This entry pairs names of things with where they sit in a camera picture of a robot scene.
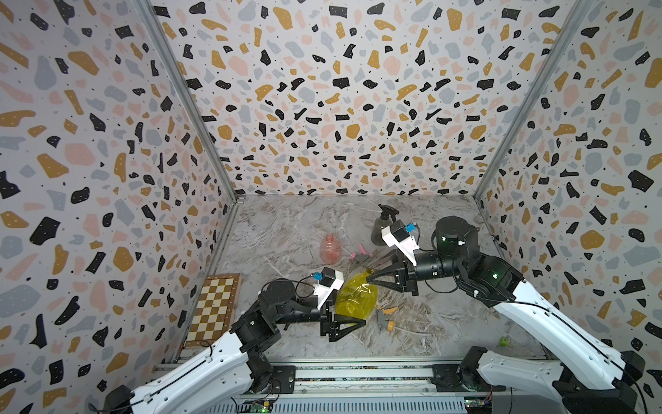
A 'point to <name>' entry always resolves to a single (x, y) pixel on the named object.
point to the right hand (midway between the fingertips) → (371, 278)
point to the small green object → (504, 341)
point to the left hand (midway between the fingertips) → (362, 311)
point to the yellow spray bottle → (356, 297)
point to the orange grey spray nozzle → (383, 322)
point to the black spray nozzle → (386, 211)
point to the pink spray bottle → (330, 250)
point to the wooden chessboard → (217, 310)
